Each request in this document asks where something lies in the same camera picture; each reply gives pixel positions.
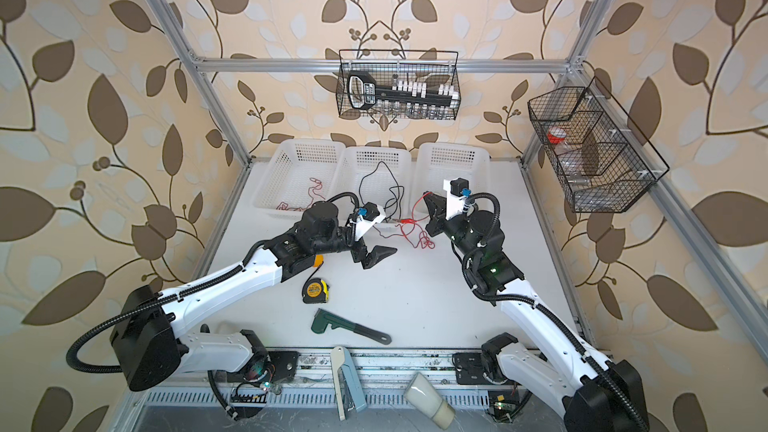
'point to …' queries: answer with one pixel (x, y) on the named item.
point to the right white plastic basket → (433, 163)
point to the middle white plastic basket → (378, 175)
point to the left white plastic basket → (304, 173)
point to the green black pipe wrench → (323, 319)
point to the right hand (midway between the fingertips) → (427, 197)
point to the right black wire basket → (602, 158)
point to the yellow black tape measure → (316, 291)
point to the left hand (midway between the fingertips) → (389, 230)
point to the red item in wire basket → (553, 139)
